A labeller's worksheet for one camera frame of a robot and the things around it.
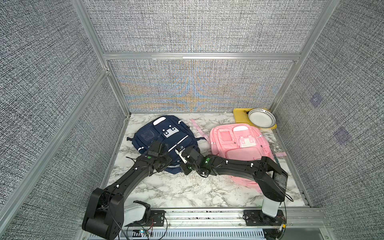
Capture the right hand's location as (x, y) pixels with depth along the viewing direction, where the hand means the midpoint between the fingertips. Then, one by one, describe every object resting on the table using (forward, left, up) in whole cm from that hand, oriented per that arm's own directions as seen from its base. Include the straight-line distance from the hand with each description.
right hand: (180, 160), depth 83 cm
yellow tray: (+43, -46, -12) cm, 64 cm away
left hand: (+2, +4, -3) cm, 5 cm away
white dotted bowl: (+40, -61, -11) cm, 74 cm away
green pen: (+4, -59, -9) cm, 60 cm away
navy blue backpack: (+24, +7, -7) cm, 26 cm away
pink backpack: (+15, -38, -5) cm, 42 cm away
